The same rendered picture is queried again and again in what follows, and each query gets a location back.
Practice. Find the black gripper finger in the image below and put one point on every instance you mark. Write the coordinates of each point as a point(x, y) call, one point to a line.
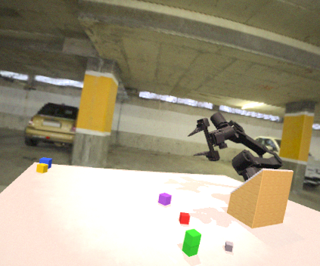
point(206, 153)
point(200, 127)

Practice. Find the red block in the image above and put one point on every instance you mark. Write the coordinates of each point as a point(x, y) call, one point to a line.
point(184, 218)

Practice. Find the green block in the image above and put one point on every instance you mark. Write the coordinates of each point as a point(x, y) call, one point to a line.
point(190, 251)
point(192, 237)

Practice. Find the purple cube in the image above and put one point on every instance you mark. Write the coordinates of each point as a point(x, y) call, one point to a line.
point(165, 199)

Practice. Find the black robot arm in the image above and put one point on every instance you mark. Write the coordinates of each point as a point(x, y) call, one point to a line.
point(245, 164)

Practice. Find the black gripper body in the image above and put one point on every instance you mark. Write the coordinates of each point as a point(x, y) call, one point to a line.
point(210, 138)

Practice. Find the blue cube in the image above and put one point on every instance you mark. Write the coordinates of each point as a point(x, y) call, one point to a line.
point(46, 161)

